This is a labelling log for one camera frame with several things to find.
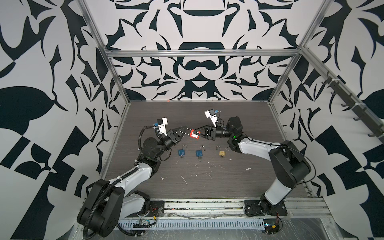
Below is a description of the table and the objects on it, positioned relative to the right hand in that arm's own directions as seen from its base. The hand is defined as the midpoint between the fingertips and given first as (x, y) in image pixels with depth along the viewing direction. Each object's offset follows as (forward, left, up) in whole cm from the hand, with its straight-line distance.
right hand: (196, 133), depth 73 cm
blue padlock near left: (+2, +9, -23) cm, 25 cm away
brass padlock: (+2, -15, -25) cm, 29 cm away
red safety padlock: (-1, +1, -1) cm, 2 cm away
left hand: (+2, +3, +4) cm, 6 cm away
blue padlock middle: (+1, -2, -24) cm, 24 cm away
